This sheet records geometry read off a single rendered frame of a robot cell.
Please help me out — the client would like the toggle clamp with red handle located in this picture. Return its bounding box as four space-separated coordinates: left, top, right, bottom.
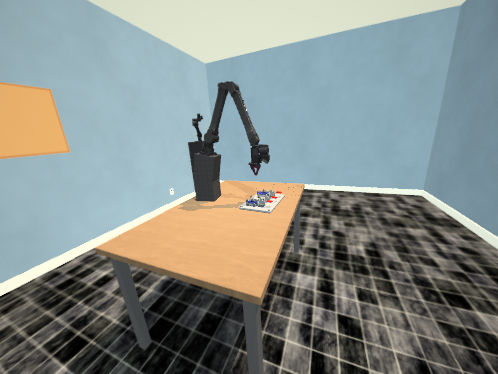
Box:
262 189 282 197

